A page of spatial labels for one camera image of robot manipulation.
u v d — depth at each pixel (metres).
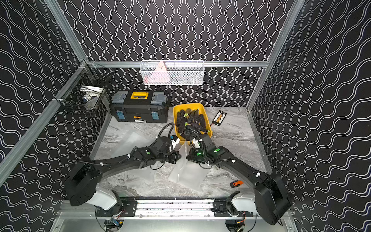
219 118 1.13
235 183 0.80
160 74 0.90
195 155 0.72
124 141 1.01
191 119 1.09
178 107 1.14
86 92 0.90
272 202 0.39
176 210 0.76
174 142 0.76
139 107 0.98
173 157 0.73
